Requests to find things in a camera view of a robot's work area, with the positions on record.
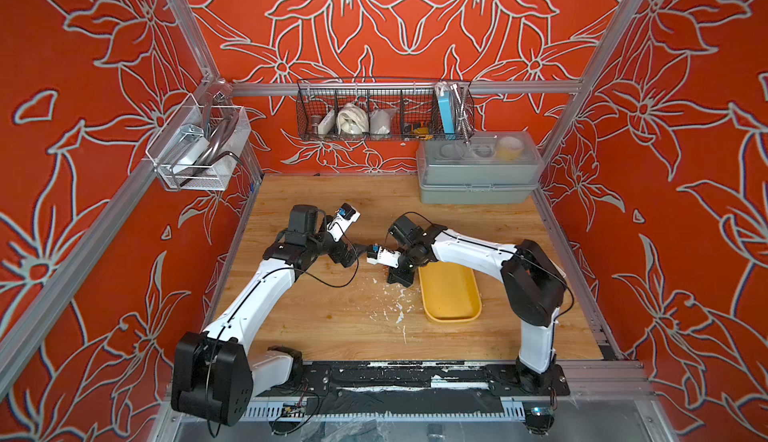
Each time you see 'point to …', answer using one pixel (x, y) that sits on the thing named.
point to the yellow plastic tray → (450, 293)
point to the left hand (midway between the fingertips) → (354, 233)
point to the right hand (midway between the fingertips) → (384, 277)
